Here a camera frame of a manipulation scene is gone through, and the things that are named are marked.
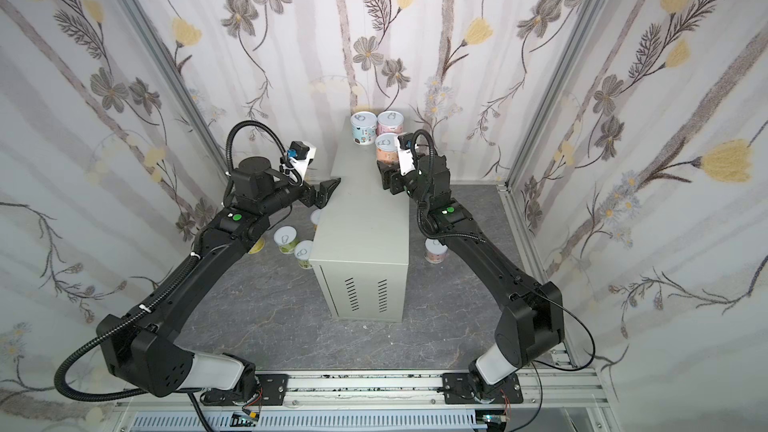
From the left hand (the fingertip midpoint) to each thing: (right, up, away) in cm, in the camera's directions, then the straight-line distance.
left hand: (319, 159), depth 71 cm
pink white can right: (+31, -25, +23) cm, 46 cm away
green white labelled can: (-11, -25, +22) cm, 35 cm away
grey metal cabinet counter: (+11, -21, -10) cm, 25 cm away
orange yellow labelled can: (-9, -15, +31) cm, 36 cm away
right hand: (+18, +3, 0) cm, 18 cm away
